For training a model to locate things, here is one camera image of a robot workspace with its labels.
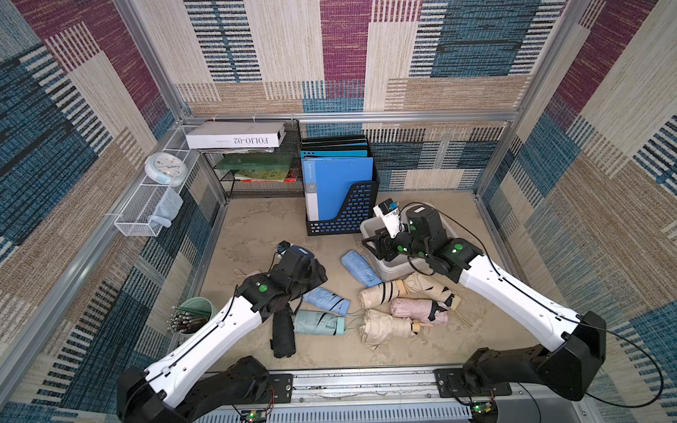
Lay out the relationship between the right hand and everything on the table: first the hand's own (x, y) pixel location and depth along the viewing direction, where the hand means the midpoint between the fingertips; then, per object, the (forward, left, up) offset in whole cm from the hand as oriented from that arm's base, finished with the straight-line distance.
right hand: (369, 234), depth 75 cm
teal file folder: (+33, +10, +3) cm, 35 cm away
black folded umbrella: (-19, +26, -24) cm, 40 cm away
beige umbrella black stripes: (-8, -5, -22) cm, 24 cm away
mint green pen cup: (-19, +47, -8) cm, 51 cm away
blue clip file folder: (+24, +13, -2) cm, 27 cm away
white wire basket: (-1, +61, +8) cm, 62 cm away
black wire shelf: (+35, +39, -6) cm, 53 cm away
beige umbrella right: (-6, -21, -22) cm, 31 cm away
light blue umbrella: (-9, +14, -23) cm, 28 cm away
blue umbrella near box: (+2, +2, -23) cm, 23 cm away
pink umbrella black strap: (-14, -18, -21) cm, 31 cm away
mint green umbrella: (-16, +16, -23) cm, 32 cm away
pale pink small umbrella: (+3, +45, -25) cm, 52 cm away
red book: (+31, +26, -6) cm, 41 cm away
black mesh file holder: (+21, +3, -14) cm, 25 cm away
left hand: (-7, +14, -8) cm, 18 cm away
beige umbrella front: (-19, -2, -21) cm, 28 cm away
